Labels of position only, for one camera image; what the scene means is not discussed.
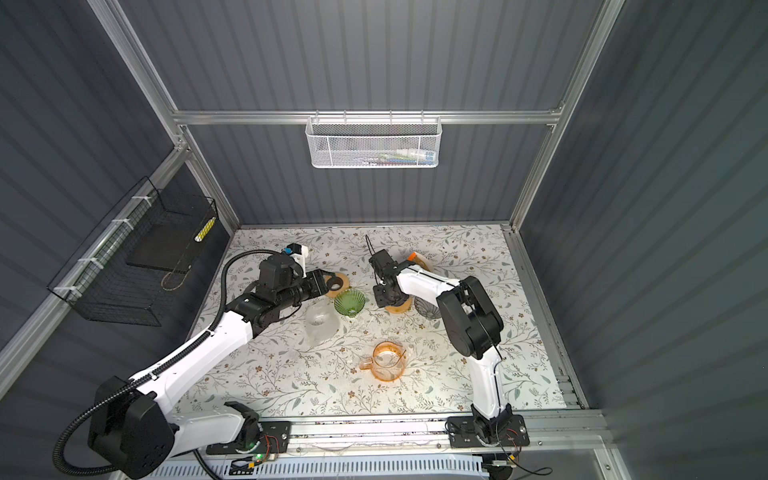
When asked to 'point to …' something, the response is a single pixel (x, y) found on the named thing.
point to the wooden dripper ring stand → (400, 308)
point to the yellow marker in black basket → (204, 230)
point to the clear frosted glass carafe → (322, 321)
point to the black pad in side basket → (167, 247)
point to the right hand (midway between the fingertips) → (389, 300)
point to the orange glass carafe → (388, 361)
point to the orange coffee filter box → (415, 257)
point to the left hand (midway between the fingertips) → (331, 276)
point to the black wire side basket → (120, 271)
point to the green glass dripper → (349, 302)
